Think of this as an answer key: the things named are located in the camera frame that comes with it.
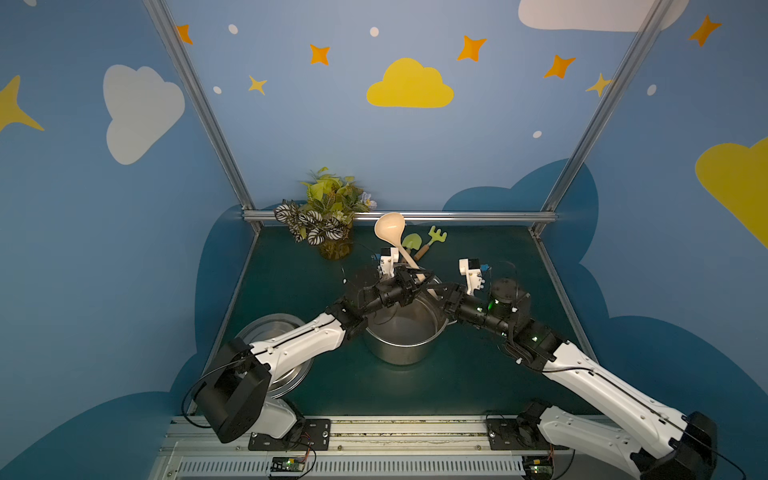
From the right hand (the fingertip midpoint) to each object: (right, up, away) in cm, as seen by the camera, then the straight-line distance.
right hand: (427, 288), depth 68 cm
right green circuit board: (+28, -45, +4) cm, 53 cm away
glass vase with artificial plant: (-30, +21, +28) cm, 46 cm away
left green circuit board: (-34, -43, +4) cm, 55 cm away
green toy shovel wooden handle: (+1, +13, +49) cm, 51 cm away
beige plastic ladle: (-9, +15, +12) cm, 21 cm away
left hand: (+3, +4, +2) cm, 5 cm away
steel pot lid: (-47, -15, +25) cm, 55 cm away
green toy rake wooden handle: (+10, +16, +51) cm, 54 cm away
